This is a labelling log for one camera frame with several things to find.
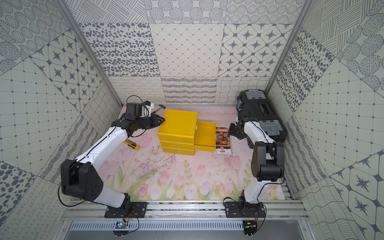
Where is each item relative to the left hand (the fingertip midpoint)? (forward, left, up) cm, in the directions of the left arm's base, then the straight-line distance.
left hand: (163, 118), depth 83 cm
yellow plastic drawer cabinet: (-8, -9, -1) cm, 12 cm away
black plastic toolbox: (+19, -59, -6) cm, 62 cm away
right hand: (0, -42, -15) cm, 45 cm away
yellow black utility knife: (-6, +23, -19) cm, 31 cm away
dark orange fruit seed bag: (-1, -37, -22) cm, 43 cm away
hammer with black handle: (+30, +10, -21) cm, 38 cm away
